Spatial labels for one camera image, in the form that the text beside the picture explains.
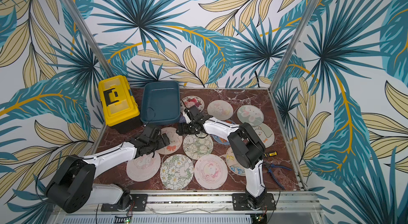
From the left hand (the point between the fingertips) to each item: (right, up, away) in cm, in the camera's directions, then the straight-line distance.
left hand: (162, 144), depth 90 cm
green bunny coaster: (+55, +16, +17) cm, 59 cm away
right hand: (+11, +7, +2) cm, 13 cm away
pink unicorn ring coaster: (+27, -13, -6) cm, 31 cm away
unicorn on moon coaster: (+34, +19, +17) cm, 43 cm away
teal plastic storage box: (-7, +24, +20) cm, 32 cm away
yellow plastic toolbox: (-21, +18, -4) cm, 29 cm away
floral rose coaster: (+12, +24, +25) cm, 37 cm away
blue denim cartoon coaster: (+33, +1, +6) cm, 34 cm away
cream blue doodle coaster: (+39, -10, -4) cm, 40 cm away
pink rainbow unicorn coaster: (-9, -11, -6) cm, 15 cm away
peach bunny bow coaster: (+6, +2, +5) cm, 8 cm away
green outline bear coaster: (+20, -2, +3) cm, 20 cm away
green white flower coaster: (+9, -13, -7) cm, 17 cm away
